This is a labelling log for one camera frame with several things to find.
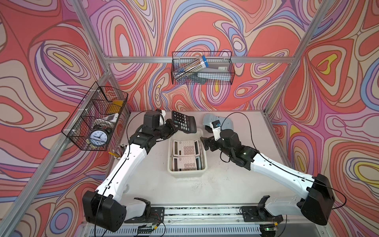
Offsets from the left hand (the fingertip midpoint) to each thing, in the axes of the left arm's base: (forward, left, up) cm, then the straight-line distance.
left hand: (182, 124), depth 74 cm
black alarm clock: (-8, +38, +1) cm, 39 cm away
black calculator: (+4, -3, -4) cm, 6 cm away
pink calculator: (-9, 0, -25) cm, 27 cm away
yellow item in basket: (+10, +37, +2) cm, 38 cm away
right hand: (-3, -14, -8) cm, 17 cm away
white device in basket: (+3, +35, +2) cm, 35 cm away
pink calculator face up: (+1, -1, -25) cm, 25 cm away
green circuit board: (-40, +19, -33) cm, 56 cm away
